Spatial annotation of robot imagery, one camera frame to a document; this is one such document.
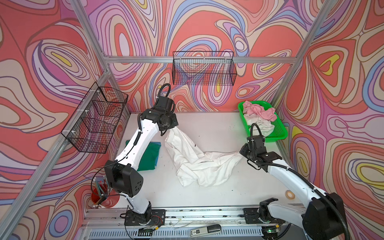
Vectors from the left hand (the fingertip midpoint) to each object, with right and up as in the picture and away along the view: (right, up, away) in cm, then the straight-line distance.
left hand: (176, 121), depth 82 cm
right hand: (+40, -18, +4) cm, 44 cm away
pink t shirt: (+65, +7, +27) cm, 71 cm away
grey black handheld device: (+15, -50, -15) cm, 54 cm away
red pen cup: (-36, -38, -8) cm, 53 cm away
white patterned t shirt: (+61, -3, +23) cm, 65 cm away
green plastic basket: (+69, -7, +20) cm, 72 cm away
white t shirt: (+9, -26, +5) cm, 28 cm away
